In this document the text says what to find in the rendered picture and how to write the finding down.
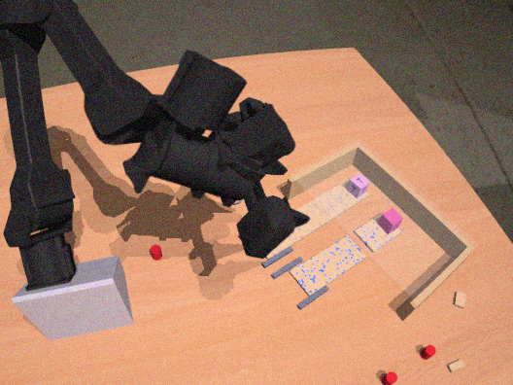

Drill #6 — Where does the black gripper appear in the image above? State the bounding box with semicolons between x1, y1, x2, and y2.
188;111;311;259

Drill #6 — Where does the red cylinder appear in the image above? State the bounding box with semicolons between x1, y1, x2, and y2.
381;372;397;385
421;345;436;360
151;244;162;261

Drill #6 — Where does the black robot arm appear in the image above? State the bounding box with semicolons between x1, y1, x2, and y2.
0;0;296;291

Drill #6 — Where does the beige speckled strip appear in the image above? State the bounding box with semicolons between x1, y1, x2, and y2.
289;236;366;297
266;201;330;260

